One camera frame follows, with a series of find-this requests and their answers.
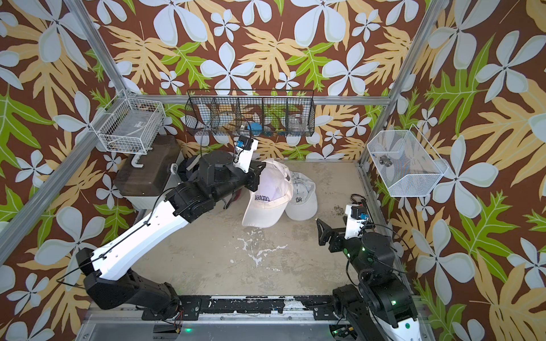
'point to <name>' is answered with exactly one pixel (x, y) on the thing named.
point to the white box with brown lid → (143, 177)
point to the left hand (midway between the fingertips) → (265, 161)
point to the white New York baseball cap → (304, 203)
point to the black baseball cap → (188, 166)
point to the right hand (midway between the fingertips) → (328, 218)
